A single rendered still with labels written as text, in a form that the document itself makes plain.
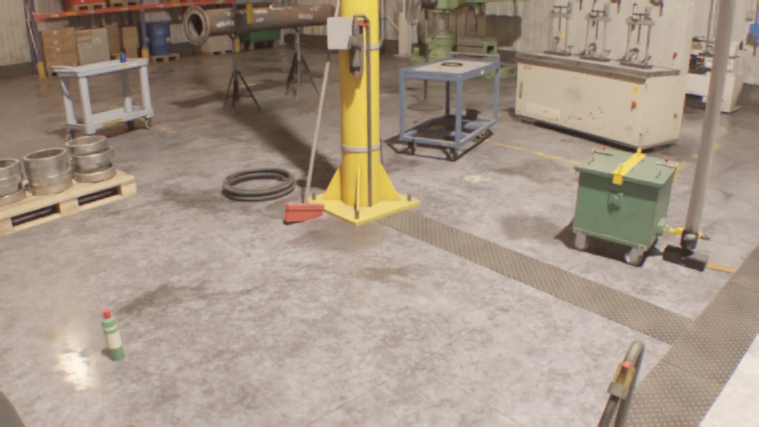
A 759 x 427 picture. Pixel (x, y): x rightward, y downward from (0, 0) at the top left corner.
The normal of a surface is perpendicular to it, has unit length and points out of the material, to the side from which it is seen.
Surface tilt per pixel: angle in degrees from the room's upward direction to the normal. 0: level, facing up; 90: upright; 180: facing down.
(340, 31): 90
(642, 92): 90
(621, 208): 90
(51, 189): 90
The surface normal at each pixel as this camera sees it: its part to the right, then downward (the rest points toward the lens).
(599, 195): -0.62, 0.29
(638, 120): -0.85, 0.20
